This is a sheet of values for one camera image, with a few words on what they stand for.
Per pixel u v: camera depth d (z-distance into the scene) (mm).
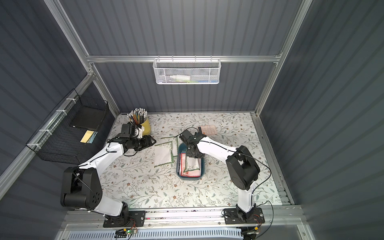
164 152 982
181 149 952
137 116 989
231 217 731
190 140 675
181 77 864
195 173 867
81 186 898
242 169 494
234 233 706
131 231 693
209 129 1084
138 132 771
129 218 717
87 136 750
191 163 866
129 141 691
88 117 787
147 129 1043
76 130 767
